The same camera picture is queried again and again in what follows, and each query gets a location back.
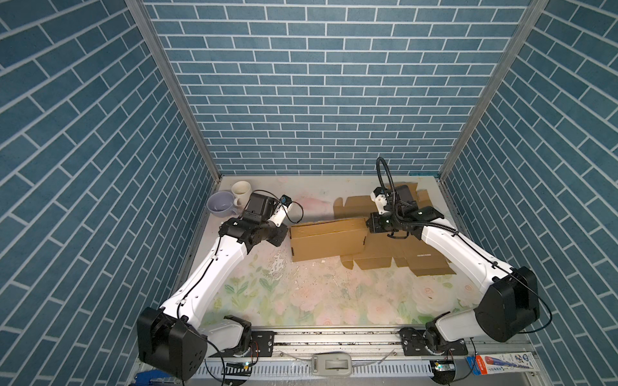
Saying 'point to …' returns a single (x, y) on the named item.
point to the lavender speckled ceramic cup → (220, 204)
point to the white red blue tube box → (495, 363)
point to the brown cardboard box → (328, 240)
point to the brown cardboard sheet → (381, 251)
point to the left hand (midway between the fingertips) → (282, 227)
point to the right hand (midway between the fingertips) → (364, 220)
